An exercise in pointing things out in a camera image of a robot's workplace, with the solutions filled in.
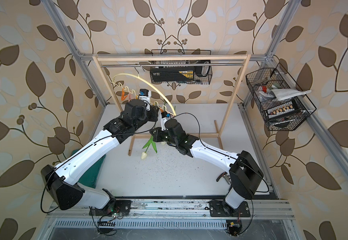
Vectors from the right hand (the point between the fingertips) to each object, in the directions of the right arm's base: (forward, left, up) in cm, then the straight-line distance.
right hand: (149, 131), depth 77 cm
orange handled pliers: (-18, -41, -22) cm, 50 cm away
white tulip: (-10, +3, -8) cm, 13 cm away
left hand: (+6, -6, +12) cm, 15 cm away
